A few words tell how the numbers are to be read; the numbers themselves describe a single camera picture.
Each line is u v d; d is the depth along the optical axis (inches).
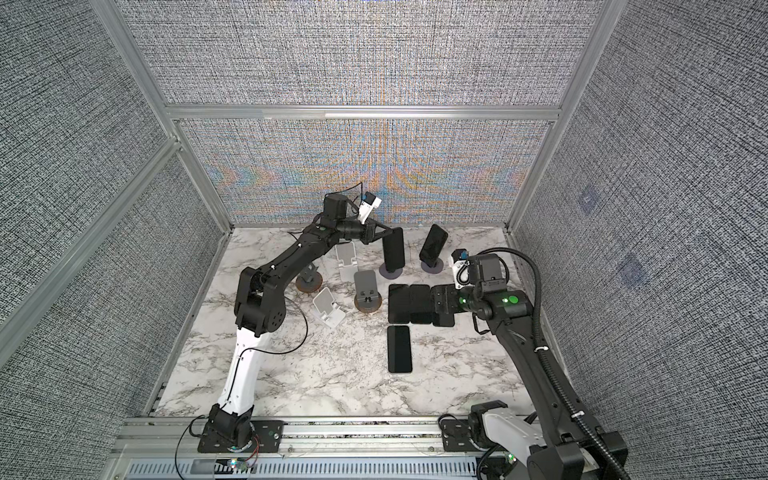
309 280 38.5
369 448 28.8
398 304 38.2
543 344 18.2
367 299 37.9
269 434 28.9
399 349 36.1
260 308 23.9
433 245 40.9
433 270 41.2
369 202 33.2
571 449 14.8
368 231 33.1
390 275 41.3
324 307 34.2
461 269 26.1
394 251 37.4
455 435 28.8
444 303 27.1
